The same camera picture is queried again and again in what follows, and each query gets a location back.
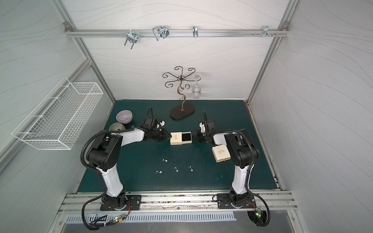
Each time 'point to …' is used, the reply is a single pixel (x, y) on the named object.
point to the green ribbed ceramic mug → (116, 125)
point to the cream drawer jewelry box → (180, 138)
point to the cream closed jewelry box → (221, 153)
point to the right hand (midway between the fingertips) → (192, 136)
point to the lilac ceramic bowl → (124, 116)
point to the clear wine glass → (196, 90)
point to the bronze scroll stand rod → (181, 78)
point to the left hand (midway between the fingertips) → (171, 137)
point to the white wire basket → (58, 121)
